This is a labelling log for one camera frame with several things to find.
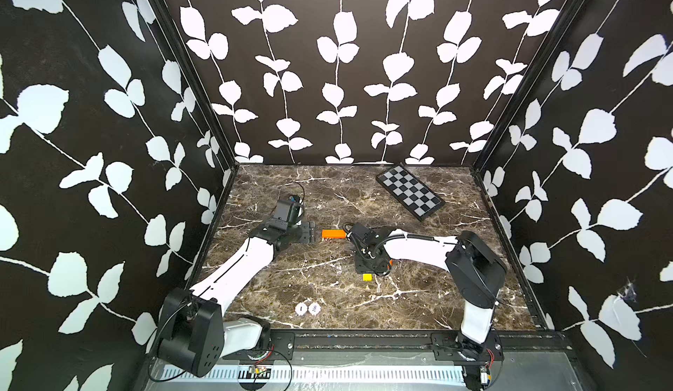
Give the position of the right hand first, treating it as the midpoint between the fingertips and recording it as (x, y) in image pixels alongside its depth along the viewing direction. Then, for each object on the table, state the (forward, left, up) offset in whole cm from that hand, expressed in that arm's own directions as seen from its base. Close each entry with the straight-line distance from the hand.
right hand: (359, 266), depth 89 cm
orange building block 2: (-6, -8, +18) cm, 21 cm away
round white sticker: (-14, +19, 0) cm, 23 cm away
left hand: (+10, +18, +12) cm, 24 cm away
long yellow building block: (-4, -3, +1) cm, 5 cm away
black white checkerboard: (+32, -22, +2) cm, 39 cm away
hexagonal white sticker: (-13, +14, -1) cm, 20 cm away
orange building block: (+13, +10, 0) cm, 16 cm away
